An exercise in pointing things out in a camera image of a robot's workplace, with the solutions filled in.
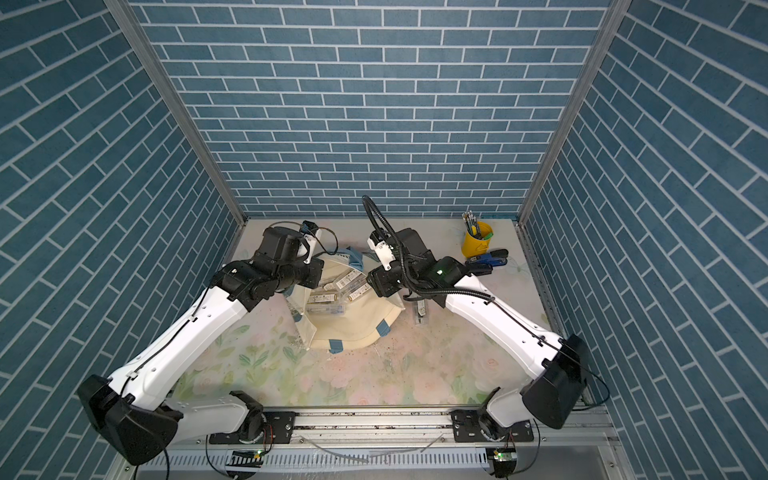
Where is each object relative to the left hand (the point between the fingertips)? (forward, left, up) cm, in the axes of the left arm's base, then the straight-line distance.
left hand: (329, 265), depth 76 cm
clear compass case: (+1, +2, -20) cm, 20 cm away
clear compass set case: (-1, -26, -23) cm, 35 cm away
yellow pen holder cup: (+20, -44, -16) cm, 51 cm away
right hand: (-2, -13, -1) cm, 14 cm away
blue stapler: (+18, -53, -19) cm, 59 cm away
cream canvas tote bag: (-3, -9, -23) cm, 25 cm away
